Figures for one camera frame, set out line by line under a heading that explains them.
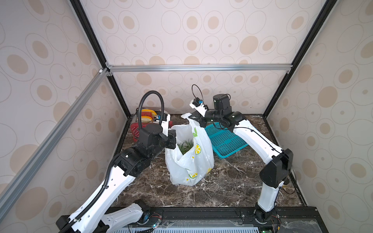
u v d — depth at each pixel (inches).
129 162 16.6
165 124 21.8
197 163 31.4
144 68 36.3
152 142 18.0
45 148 20.4
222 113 23.8
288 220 28.8
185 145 35.1
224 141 40.7
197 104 24.9
